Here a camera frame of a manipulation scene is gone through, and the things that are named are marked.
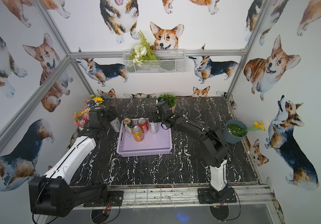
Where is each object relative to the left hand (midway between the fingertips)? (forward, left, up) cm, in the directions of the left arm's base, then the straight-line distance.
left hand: (107, 107), depth 82 cm
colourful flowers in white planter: (+1, +20, -11) cm, 23 cm away
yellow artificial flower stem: (-11, -87, -6) cm, 88 cm away
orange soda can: (-9, -16, -16) cm, 24 cm away
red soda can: (-2, -19, -16) cm, 25 cm away
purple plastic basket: (-11, -30, -27) cm, 42 cm away
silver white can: (-4, -26, -16) cm, 31 cm away
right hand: (+4, -29, -8) cm, 30 cm away
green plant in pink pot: (+15, -37, -11) cm, 42 cm away
